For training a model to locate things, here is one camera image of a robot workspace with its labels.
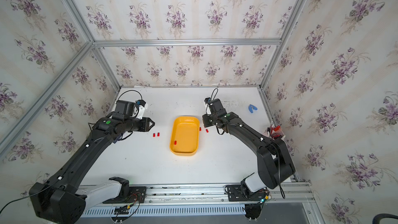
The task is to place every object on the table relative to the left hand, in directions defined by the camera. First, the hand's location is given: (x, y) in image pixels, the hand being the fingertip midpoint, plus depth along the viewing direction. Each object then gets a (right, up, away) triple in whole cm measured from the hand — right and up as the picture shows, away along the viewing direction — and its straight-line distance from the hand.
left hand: (153, 123), depth 77 cm
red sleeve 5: (+28, -7, +18) cm, 35 cm away
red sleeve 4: (+24, -6, +16) cm, 30 cm away
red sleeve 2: (-2, -10, +18) cm, 20 cm away
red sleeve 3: (+9, -14, +13) cm, 21 cm away
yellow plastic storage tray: (+15, -7, +16) cm, 23 cm away
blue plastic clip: (+60, +7, +30) cm, 68 cm away
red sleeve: (-5, -10, +18) cm, 21 cm away
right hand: (+28, +1, +10) cm, 30 cm away
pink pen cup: (+66, -6, +7) cm, 67 cm away
